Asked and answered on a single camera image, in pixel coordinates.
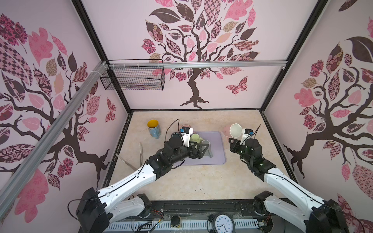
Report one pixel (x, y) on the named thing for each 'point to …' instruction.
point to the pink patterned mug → (234, 130)
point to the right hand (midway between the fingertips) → (230, 137)
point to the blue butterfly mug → (153, 127)
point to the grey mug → (208, 152)
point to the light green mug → (195, 137)
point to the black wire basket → (135, 74)
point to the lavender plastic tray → (216, 148)
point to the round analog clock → (224, 223)
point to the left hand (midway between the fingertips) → (202, 147)
